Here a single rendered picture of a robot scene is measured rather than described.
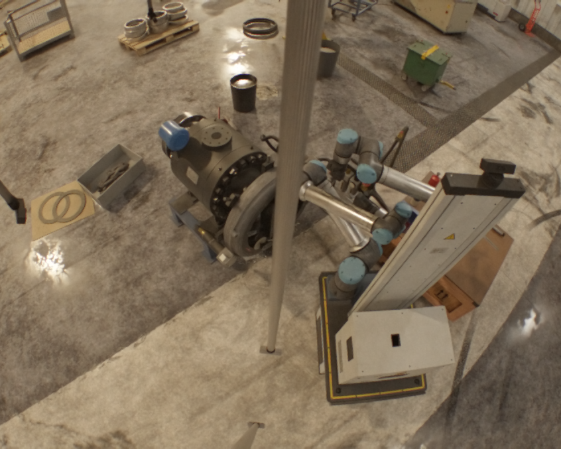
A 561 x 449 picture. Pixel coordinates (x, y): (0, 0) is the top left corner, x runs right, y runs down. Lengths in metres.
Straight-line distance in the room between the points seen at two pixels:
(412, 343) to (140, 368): 1.90
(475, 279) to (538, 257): 1.48
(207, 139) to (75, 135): 2.44
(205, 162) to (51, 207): 2.02
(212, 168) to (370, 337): 1.42
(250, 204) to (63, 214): 2.20
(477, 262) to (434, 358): 1.11
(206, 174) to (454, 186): 1.62
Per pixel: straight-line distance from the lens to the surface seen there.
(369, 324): 1.79
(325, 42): 4.80
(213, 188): 2.21
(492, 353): 3.18
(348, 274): 1.91
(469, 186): 1.13
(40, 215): 3.78
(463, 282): 2.61
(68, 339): 3.00
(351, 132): 1.58
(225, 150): 2.27
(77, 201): 3.61
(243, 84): 3.86
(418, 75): 4.97
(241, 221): 1.98
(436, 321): 1.95
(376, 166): 1.49
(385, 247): 2.78
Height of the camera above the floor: 2.49
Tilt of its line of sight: 58 degrees down
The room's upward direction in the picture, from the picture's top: 5 degrees clockwise
